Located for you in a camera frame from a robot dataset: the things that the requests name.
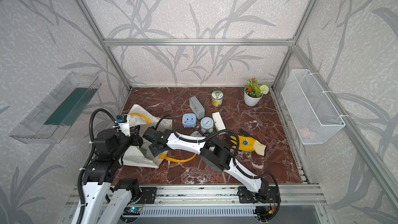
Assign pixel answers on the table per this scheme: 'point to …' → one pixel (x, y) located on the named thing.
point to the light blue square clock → (189, 120)
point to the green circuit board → (132, 211)
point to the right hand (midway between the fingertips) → (157, 147)
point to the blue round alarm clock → (207, 124)
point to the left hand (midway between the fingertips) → (140, 126)
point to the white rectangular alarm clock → (218, 122)
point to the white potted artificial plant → (253, 92)
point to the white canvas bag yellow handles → (140, 155)
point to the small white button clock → (196, 134)
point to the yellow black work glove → (247, 143)
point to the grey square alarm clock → (197, 107)
